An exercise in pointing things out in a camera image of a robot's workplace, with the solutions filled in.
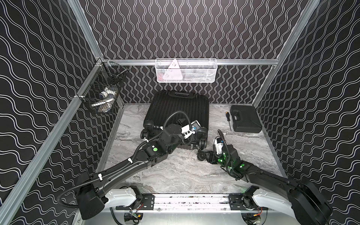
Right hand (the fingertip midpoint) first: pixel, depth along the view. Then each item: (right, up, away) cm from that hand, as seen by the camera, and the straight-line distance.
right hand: (205, 153), depth 84 cm
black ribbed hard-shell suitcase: (-26, +27, +4) cm, 38 cm away
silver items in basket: (-60, +34, +1) cm, 69 cm away
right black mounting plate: (+17, -23, -10) cm, 31 cm away
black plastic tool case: (+33, +20, +19) cm, 43 cm away
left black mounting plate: (-33, -25, -10) cm, 42 cm away
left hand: (-12, +19, -14) cm, 27 cm away
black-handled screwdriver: (+22, +20, +26) cm, 40 cm away
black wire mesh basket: (-66, +52, +13) cm, 85 cm away
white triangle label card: (-19, +51, +5) cm, 54 cm away
